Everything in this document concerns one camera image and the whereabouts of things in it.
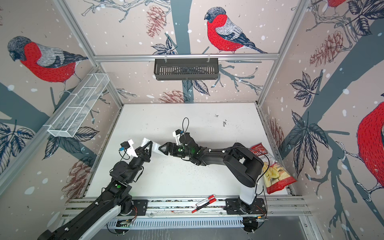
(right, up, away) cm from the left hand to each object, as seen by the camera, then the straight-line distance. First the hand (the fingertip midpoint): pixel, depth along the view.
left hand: (150, 143), depth 74 cm
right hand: (+4, -6, +8) cm, 11 cm away
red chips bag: (+67, -20, +6) cm, 70 cm away
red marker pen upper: (+31, -29, +4) cm, 43 cm away
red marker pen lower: (+31, -31, +2) cm, 44 cm away
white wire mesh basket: (-40, +19, +4) cm, 45 cm away
